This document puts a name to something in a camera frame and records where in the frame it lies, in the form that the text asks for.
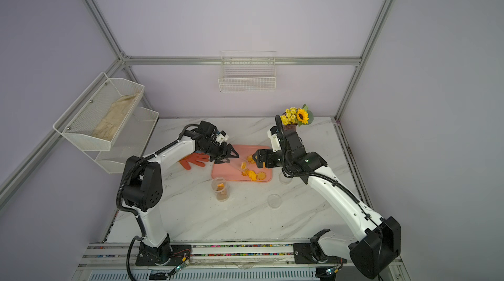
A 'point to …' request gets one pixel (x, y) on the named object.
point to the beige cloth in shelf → (109, 127)
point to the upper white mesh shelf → (96, 120)
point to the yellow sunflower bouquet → (297, 116)
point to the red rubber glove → (197, 159)
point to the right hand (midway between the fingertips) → (258, 157)
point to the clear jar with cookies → (284, 179)
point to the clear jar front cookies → (240, 165)
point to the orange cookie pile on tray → (260, 175)
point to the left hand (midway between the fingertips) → (233, 159)
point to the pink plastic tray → (232, 170)
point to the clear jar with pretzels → (220, 186)
